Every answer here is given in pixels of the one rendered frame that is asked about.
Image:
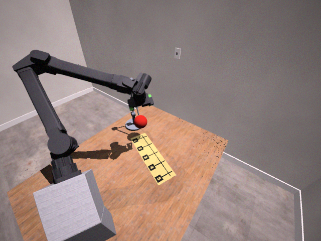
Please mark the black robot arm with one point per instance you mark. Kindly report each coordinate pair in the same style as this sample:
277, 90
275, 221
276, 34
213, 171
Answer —
60, 144

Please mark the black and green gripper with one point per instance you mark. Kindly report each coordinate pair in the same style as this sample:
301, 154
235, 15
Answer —
148, 101

